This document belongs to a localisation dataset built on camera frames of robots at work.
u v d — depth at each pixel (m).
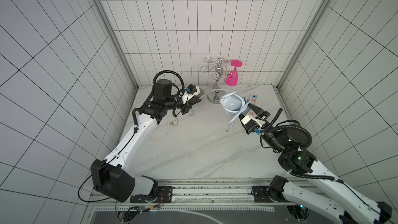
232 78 1.02
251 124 0.45
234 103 0.49
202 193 0.74
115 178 0.38
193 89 0.57
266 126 0.50
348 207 0.41
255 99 1.09
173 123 0.97
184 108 0.62
